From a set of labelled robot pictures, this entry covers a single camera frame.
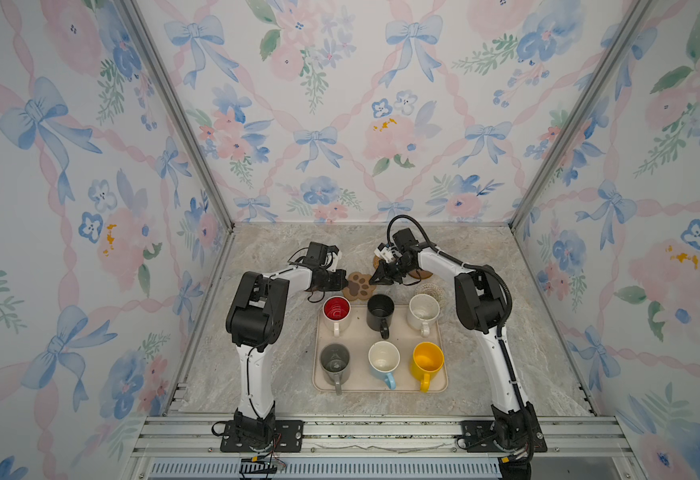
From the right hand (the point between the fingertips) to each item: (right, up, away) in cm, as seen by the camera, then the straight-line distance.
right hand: (370, 280), depth 103 cm
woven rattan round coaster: (+2, +7, +2) cm, 7 cm away
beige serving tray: (-4, -17, -12) cm, 21 cm away
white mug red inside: (-11, -9, -10) cm, 18 cm away
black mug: (+2, -9, -11) cm, 14 cm away
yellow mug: (+15, -22, -18) cm, 32 cm away
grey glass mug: (-11, -22, -20) cm, 31 cm away
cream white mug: (+16, -8, -11) cm, 21 cm away
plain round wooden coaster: (+14, +3, -22) cm, 26 cm away
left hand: (-8, 0, -2) cm, 8 cm away
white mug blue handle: (+3, -21, -18) cm, 28 cm away
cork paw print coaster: (-4, -2, -2) cm, 5 cm away
